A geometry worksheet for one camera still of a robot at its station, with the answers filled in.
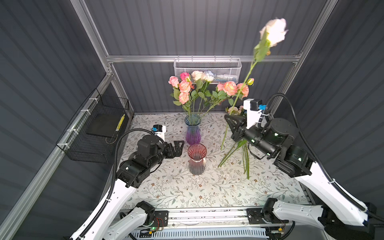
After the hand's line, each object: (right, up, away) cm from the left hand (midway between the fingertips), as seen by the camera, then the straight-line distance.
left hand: (176, 142), depth 68 cm
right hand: (+21, +11, -14) cm, 27 cm away
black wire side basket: (-41, +9, +7) cm, 42 cm away
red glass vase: (+10, -6, +8) cm, 14 cm away
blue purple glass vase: (+8, +3, +25) cm, 27 cm away
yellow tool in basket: (-31, +9, +9) cm, 33 cm away
